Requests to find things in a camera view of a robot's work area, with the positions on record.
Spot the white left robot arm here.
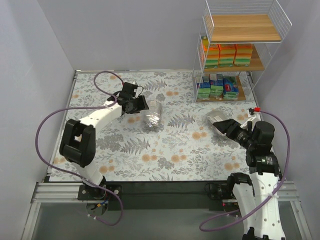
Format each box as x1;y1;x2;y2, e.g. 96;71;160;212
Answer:
59;82;149;200

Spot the blue green sponge pack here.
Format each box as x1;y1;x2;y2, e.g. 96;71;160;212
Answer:
195;76;211;99
223;76;239;101
209;73;224;98

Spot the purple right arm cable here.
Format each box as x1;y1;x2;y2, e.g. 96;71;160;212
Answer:
198;107;291;232

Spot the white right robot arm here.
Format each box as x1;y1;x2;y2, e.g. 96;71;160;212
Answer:
213;119;286;240

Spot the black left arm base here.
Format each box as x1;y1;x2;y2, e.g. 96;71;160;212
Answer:
77;184;122;201

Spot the aluminium frame rail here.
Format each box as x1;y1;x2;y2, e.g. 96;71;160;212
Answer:
21;182;82;240

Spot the silver steel wool pack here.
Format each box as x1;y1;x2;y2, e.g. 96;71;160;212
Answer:
205;110;228;138
142;100;162;133

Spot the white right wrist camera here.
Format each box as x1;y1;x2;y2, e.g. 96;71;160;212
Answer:
242;107;261;128

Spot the white wire wooden shelf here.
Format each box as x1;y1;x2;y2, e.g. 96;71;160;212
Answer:
192;0;292;102

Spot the orange Sponge Daddy box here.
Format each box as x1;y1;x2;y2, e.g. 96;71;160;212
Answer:
201;36;220;69

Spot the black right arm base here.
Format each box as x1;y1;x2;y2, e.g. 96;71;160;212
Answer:
204;182;232;200

